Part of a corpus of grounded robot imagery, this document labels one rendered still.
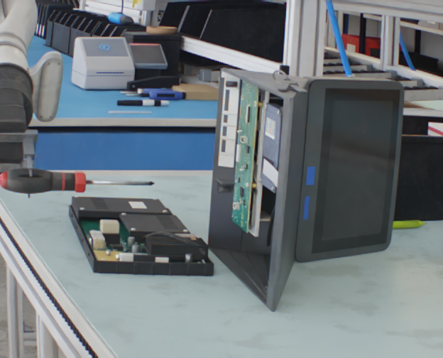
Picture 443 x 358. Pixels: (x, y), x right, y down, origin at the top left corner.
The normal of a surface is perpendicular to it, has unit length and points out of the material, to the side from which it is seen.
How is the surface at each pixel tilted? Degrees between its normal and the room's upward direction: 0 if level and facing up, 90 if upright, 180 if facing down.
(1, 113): 26
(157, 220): 0
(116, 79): 90
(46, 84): 116
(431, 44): 90
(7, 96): 38
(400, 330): 0
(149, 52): 32
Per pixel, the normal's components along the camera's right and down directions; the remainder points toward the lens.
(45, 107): 0.21, 0.61
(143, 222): 0.07, -0.98
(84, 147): 0.35, 0.20
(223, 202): -0.29, 0.16
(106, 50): 0.23, -0.76
